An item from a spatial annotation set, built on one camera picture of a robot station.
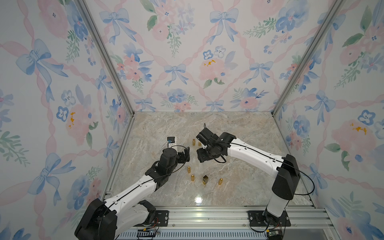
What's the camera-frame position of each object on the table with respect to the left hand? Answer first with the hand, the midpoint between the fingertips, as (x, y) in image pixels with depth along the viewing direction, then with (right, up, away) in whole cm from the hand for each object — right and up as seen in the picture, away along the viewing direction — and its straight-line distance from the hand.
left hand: (182, 147), depth 83 cm
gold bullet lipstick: (+5, -18, +2) cm, 19 cm away
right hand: (+11, -5, -1) cm, 12 cm away
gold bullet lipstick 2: (+21, -19, 0) cm, 28 cm away
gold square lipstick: (+13, -19, +4) cm, 24 cm away
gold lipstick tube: (+3, -14, +6) cm, 16 cm away
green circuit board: (+46, -41, -10) cm, 62 cm away
